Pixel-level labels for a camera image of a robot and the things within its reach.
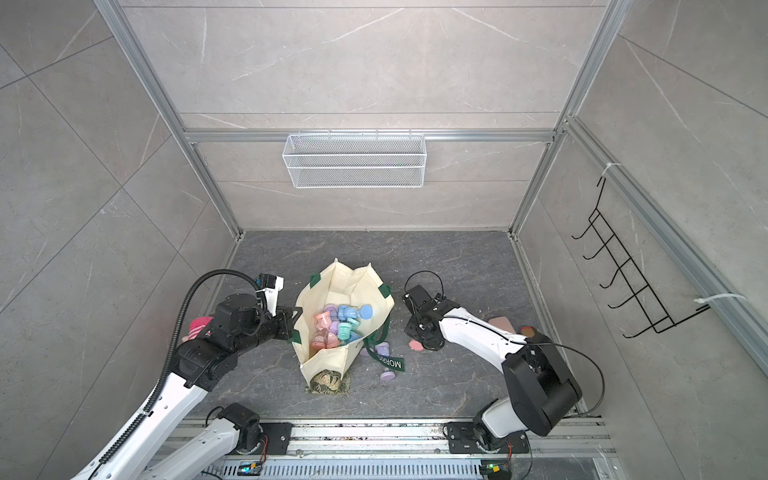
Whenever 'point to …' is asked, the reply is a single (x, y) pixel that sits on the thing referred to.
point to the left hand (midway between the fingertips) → (304, 306)
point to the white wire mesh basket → (354, 161)
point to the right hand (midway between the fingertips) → (417, 333)
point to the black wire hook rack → (660, 319)
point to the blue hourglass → (346, 312)
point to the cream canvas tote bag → (333, 285)
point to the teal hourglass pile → (345, 329)
